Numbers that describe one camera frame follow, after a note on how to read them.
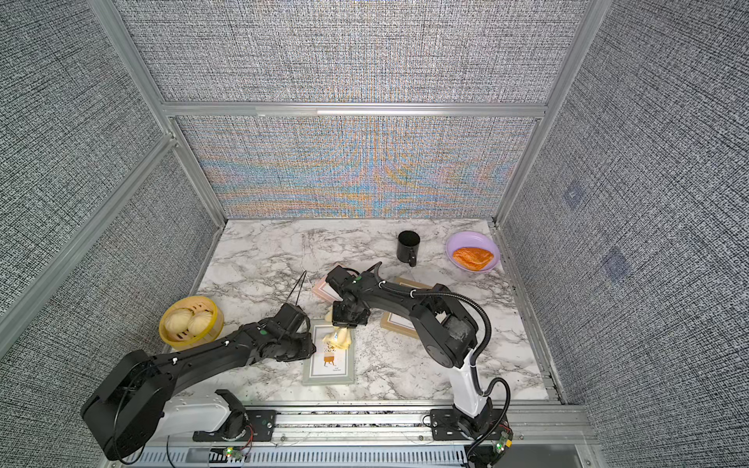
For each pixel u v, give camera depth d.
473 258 1.03
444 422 0.74
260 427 0.73
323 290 0.98
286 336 0.68
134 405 0.41
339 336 0.82
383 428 0.75
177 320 0.86
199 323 0.85
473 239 1.14
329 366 0.83
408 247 1.03
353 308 0.77
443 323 0.52
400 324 0.90
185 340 0.85
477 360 0.53
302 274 1.06
